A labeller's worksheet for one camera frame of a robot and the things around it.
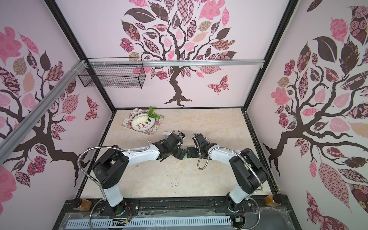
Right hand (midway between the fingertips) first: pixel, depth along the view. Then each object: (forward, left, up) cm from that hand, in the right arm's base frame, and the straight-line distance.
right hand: (194, 151), depth 93 cm
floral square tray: (+26, +52, 0) cm, 59 cm away
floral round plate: (+26, +40, 0) cm, 48 cm away
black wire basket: (+43, +54, +33) cm, 76 cm away
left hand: (0, +9, +1) cm, 9 cm away
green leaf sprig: (+34, +34, +2) cm, 48 cm away
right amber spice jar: (-31, -38, +6) cm, 49 cm away
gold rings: (-20, +13, -2) cm, 24 cm away
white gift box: (+14, +20, +2) cm, 24 cm away
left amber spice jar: (-31, +56, +7) cm, 65 cm away
